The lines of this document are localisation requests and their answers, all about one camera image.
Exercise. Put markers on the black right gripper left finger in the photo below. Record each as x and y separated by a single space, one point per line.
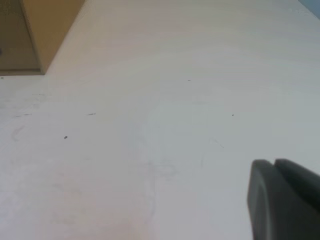
270 201

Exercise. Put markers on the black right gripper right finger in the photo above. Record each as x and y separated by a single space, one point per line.
305 216

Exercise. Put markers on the lower brown cardboard shoebox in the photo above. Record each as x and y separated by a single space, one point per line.
31 33

